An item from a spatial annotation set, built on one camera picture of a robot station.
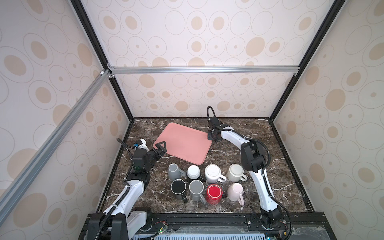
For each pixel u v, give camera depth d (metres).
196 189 0.75
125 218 0.42
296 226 0.74
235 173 0.83
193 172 0.81
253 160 0.62
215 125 0.85
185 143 1.13
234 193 0.75
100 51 0.82
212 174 0.82
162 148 0.76
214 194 0.76
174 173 0.83
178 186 0.77
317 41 0.79
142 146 0.74
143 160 0.63
